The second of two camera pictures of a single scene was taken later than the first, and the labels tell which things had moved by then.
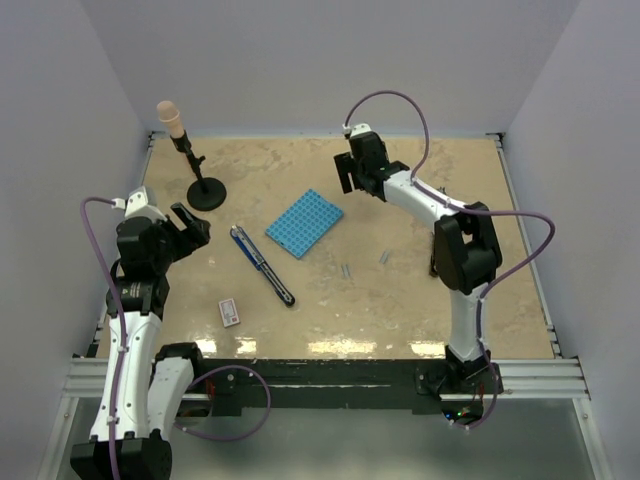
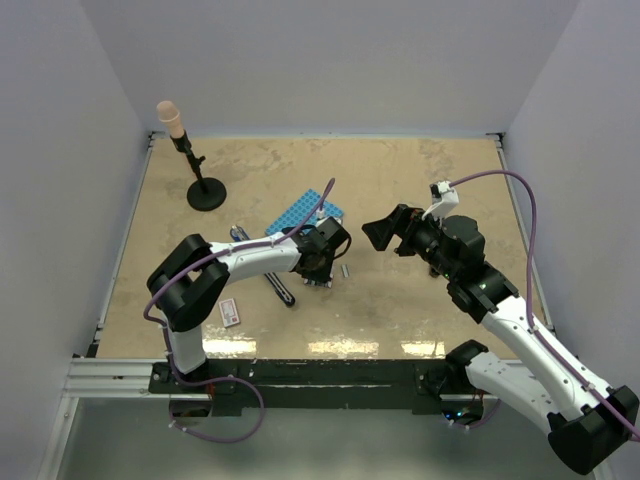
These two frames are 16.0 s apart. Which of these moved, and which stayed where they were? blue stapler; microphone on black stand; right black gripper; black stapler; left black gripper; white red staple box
Moved: left black gripper; right black gripper
Stayed: blue stapler; black stapler; microphone on black stand; white red staple box
